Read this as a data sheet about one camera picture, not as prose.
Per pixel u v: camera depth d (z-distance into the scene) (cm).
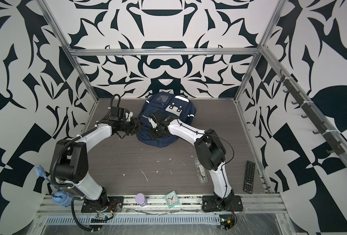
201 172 83
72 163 47
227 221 71
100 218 73
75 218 69
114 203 73
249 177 82
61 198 69
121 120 78
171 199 74
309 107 59
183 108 104
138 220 71
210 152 52
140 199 69
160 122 71
